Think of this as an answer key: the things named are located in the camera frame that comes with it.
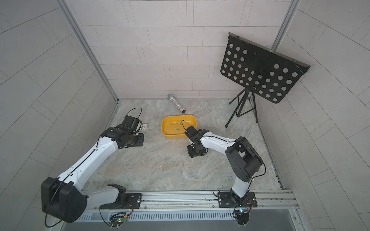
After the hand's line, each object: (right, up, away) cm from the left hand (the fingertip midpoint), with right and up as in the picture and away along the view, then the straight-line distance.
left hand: (143, 138), depth 82 cm
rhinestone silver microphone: (+11, +27, +33) cm, 44 cm away
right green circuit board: (+52, -35, -13) cm, 64 cm away
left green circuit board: (-8, -36, -14) cm, 39 cm away
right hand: (+28, -11, +6) cm, 31 cm away
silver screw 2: (+13, +7, +20) cm, 25 cm away
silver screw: (+17, +4, +17) cm, 24 cm away
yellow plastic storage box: (+16, +5, +17) cm, 24 cm away
